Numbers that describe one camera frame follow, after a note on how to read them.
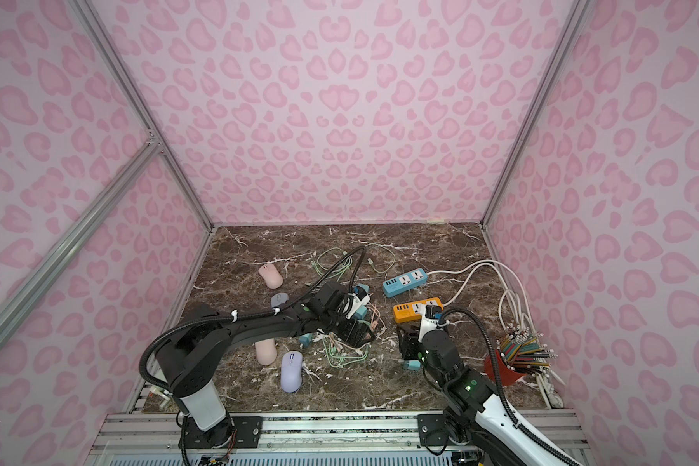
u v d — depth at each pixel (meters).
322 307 0.69
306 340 0.87
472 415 0.54
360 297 0.80
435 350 0.58
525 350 0.74
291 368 0.81
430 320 0.68
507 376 0.73
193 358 0.47
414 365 0.81
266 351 0.85
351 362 0.84
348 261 1.07
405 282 0.99
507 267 1.07
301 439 0.73
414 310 0.93
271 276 1.02
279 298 0.95
